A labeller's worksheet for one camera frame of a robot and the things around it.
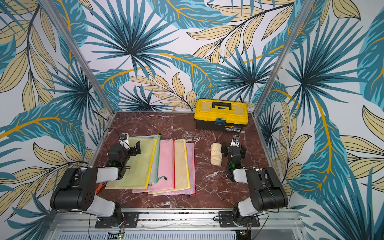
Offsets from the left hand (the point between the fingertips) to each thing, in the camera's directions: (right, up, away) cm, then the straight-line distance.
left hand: (132, 142), depth 92 cm
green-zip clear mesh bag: (+15, -16, -4) cm, 23 cm away
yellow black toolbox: (+58, +17, +4) cm, 61 cm away
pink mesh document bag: (+37, -12, +1) cm, 38 cm away
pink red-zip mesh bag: (+22, -16, -1) cm, 27 cm away
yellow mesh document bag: (+31, -22, -2) cm, 38 cm away
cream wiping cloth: (+52, -8, +2) cm, 53 cm away
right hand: (+64, -1, 0) cm, 64 cm away
